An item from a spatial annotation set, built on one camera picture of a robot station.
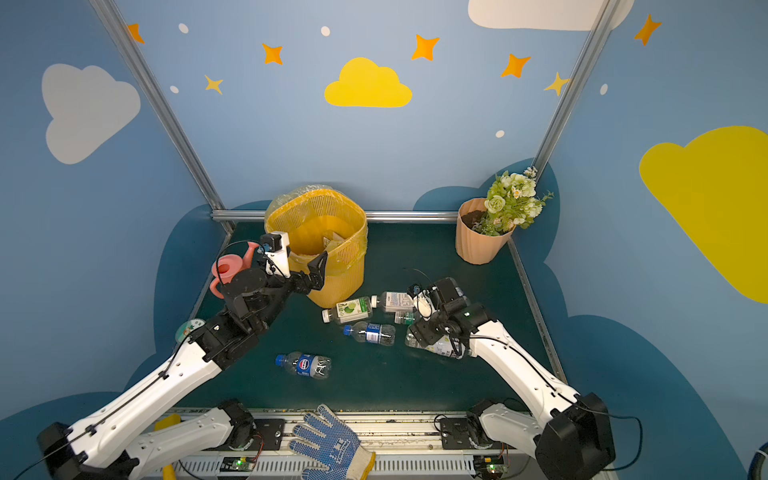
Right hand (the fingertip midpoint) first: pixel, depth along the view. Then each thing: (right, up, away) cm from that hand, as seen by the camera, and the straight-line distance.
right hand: (430, 316), depth 82 cm
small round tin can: (-70, -4, +2) cm, 70 cm away
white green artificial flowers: (+27, +34, +11) cm, 45 cm away
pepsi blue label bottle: (-35, -13, -2) cm, 37 cm away
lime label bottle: (-24, -1, +11) cm, 27 cm away
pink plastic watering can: (-64, +14, +13) cm, 67 cm away
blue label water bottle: (-14, -7, +8) cm, 17 cm away
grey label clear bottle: (-10, +2, +13) cm, 17 cm away
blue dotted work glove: (-24, -30, -10) cm, 40 cm away
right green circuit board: (+13, -34, -11) cm, 38 cm away
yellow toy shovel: (-62, -32, -16) cm, 71 cm away
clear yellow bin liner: (-35, +29, +15) cm, 48 cm away
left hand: (-30, +18, -15) cm, 38 cm away
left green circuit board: (-48, -33, -12) cm, 60 cm away
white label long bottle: (+4, -8, -1) cm, 9 cm away
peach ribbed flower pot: (+18, +20, +19) cm, 33 cm away
